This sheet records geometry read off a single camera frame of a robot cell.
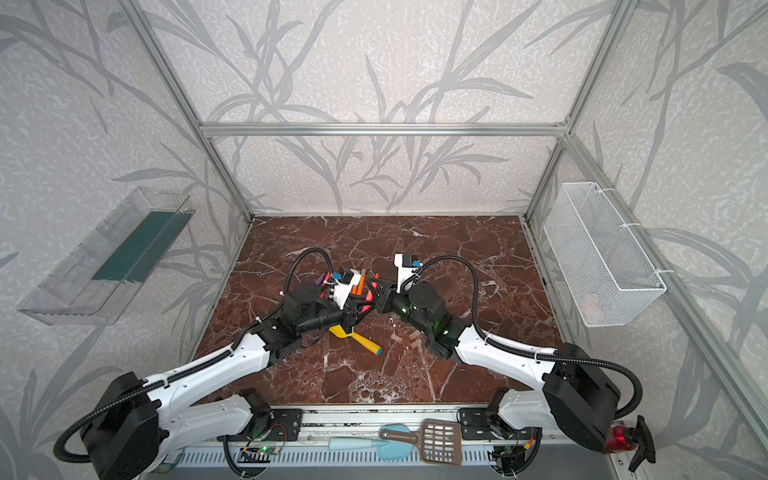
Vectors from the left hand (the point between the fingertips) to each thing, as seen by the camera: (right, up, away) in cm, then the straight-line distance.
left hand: (377, 296), depth 75 cm
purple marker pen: (-22, +1, +27) cm, 35 cm away
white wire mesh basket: (+49, +6, -14) cm, 51 cm away
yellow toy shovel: (-12, -13, +11) cm, 21 cm away
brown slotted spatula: (+16, -35, -2) cm, 39 cm away
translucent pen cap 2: (+10, -15, +14) cm, 22 cm away
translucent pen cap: (+4, -15, +14) cm, 21 cm away
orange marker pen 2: (-3, +4, -6) cm, 8 cm away
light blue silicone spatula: (+3, -36, -4) cm, 37 cm away
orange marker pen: (-5, +3, -7) cm, 9 cm away
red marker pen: (-2, 0, -2) cm, 2 cm away
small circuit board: (-26, -36, -5) cm, 44 cm away
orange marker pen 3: (0, +5, -3) cm, 6 cm away
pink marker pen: (-11, +3, -10) cm, 15 cm away
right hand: (-2, +6, -1) cm, 6 cm away
